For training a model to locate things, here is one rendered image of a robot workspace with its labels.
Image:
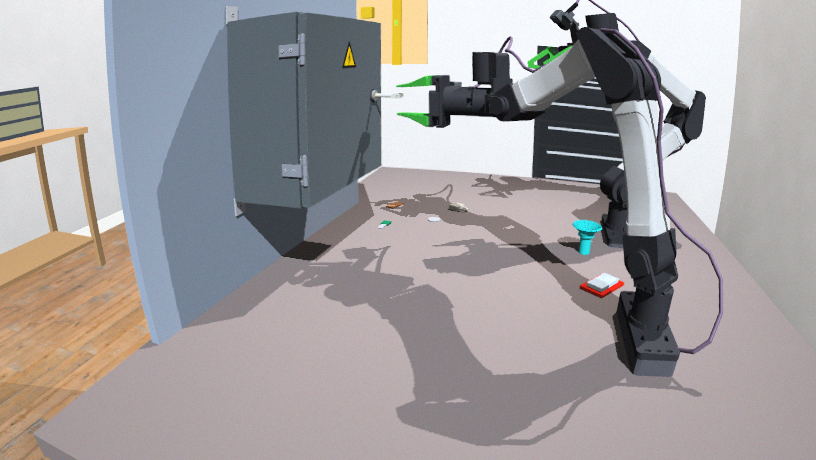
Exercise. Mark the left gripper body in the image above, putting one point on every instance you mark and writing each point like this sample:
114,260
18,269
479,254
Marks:
447,100

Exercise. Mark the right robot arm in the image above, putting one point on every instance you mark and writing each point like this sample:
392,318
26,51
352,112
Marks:
686,127

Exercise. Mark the cyan funnel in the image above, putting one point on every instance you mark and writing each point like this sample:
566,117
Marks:
585,241

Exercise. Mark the grey metal cabinet door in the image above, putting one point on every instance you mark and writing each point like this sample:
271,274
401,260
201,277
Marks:
305,116

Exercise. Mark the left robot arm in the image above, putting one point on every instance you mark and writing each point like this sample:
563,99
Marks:
650,243

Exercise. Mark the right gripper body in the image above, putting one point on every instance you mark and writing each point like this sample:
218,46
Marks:
573,29

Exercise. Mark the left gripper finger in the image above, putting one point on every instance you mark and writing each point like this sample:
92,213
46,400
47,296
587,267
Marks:
422,118
424,81

